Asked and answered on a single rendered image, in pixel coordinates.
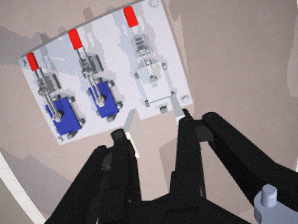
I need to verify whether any white fixture plate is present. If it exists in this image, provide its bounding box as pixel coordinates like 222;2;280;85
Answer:
18;0;193;145

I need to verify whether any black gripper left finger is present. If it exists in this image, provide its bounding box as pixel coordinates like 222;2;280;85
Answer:
44;108;144;224

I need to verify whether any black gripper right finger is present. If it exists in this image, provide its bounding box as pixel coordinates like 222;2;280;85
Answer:
163;95;298;224

